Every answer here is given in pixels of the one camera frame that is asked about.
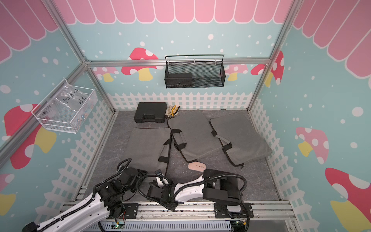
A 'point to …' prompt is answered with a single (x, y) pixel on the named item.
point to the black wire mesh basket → (197, 71)
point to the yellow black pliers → (174, 110)
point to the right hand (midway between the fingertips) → (160, 187)
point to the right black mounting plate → (221, 211)
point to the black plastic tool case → (150, 111)
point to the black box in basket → (179, 80)
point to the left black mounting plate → (131, 210)
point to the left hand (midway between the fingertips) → (146, 177)
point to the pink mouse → (196, 166)
